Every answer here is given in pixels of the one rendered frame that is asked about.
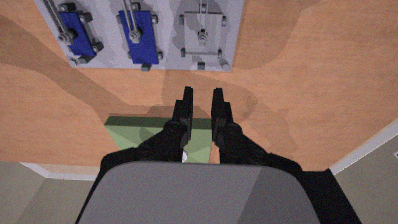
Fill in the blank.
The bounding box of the toggle clamp with red handle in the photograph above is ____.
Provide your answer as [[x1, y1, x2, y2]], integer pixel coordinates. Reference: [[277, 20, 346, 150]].
[[41, 0, 78, 45]]

